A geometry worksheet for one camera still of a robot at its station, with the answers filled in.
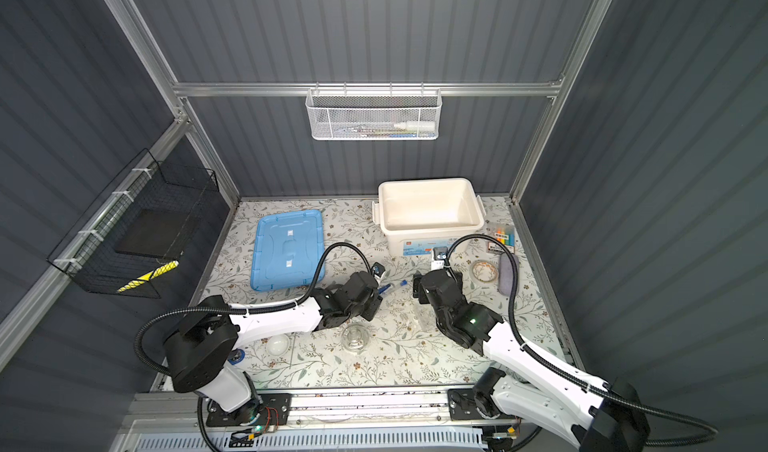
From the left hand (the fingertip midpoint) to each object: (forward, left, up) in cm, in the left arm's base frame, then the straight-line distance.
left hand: (377, 295), depth 87 cm
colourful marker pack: (+24, -48, -5) cm, 54 cm away
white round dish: (-11, +28, -5) cm, 31 cm away
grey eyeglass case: (+7, -42, -4) cm, 43 cm away
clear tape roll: (+10, -36, -5) cm, 38 cm away
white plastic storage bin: (+36, -17, -5) cm, 40 cm away
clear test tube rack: (-5, -14, -6) cm, 16 cm away
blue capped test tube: (+7, -9, -5) cm, 12 cm away
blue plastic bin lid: (+23, +32, -6) cm, 39 cm away
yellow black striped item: (-4, +52, +21) cm, 56 cm away
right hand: (0, -15, +11) cm, 19 cm away
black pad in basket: (+10, +57, +20) cm, 61 cm away
